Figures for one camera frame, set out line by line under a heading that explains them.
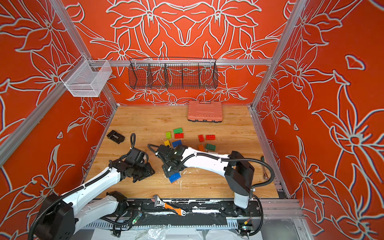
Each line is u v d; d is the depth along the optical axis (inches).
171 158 23.0
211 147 37.1
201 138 38.5
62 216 15.4
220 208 29.1
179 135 39.4
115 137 39.2
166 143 37.4
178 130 40.8
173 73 39.2
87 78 36.2
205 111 43.6
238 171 17.4
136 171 27.3
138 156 26.4
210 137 39.3
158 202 29.3
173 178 31.2
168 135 39.4
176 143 37.8
